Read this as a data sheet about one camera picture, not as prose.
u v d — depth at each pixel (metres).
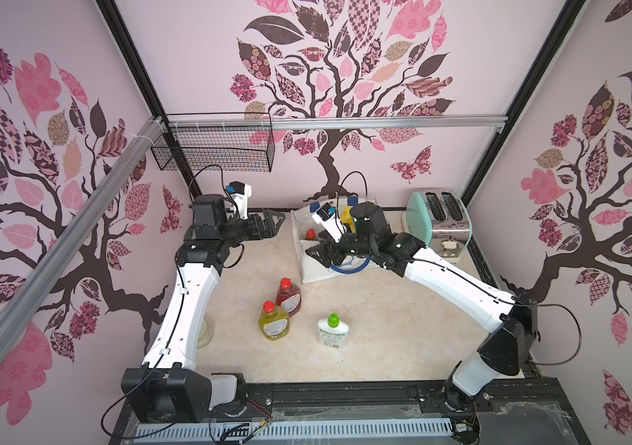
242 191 0.64
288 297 0.80
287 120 0.93
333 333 0.73
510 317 0.43
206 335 0.81
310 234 0.87
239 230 0.61
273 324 0.77
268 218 0.64
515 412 0.73
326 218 0.61
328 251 0.63
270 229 0.64
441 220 0.92
